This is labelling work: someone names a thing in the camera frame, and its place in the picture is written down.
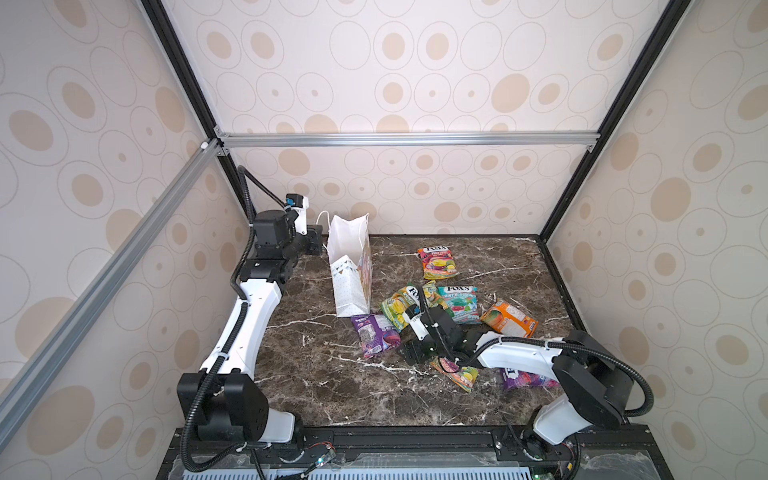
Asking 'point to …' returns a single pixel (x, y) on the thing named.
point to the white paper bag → (349, 247)
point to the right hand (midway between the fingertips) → (406, 345)
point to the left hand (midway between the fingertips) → (326, 220)
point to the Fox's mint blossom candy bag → (463, 301)
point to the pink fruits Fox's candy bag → (463, 377)
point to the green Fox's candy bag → (429, 289)
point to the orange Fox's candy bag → (506, 318)
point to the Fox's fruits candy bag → (437, 262)
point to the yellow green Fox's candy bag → (395, 306)
